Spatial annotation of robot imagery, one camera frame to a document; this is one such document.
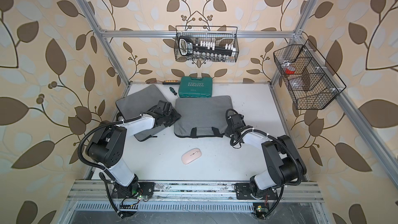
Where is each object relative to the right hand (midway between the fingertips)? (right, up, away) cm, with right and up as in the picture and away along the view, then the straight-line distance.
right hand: (230, 132), depth 94 cm
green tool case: (-23, +28, +18) cm, 40 cm away
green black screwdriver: (-40, +27, +21) cm, 53 cm away
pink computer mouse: (-23, -11, -10) cm, 27 cm away
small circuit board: (+10, -31, -25) cm, 41 cm away
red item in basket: (+29, +36, -14) cm, 48 cm away
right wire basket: (+40, +30, -14) cm, 52 cm away
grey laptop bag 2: (-18, +9, +3) cm, 21 cm away
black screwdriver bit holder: (-42, +33, +25) cm, 59 cm away
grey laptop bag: (-60, +19, +9) cm, 63 cm away
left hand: (-32, +11, 0) cm, 34 cm away
